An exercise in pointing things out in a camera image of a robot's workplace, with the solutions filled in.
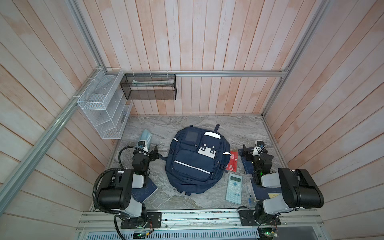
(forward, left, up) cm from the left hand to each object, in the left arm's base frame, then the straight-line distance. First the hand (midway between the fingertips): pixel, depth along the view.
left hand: (149, 147), depth 92 cm
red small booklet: (-5, -54, -10) cm, 55 cm away
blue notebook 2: (-26, -64, -6) cm, 69 cm away
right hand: (+1, -64, +1) cm, 64 cm away
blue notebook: (-26, +2, -8) cm, 27 cm away
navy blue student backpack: (-6, -30, -4) cm, 31 cm away
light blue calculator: (-23, -50, -6) cm, 55 cm away
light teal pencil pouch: (+11, +5, -4) cm, 13 cm away
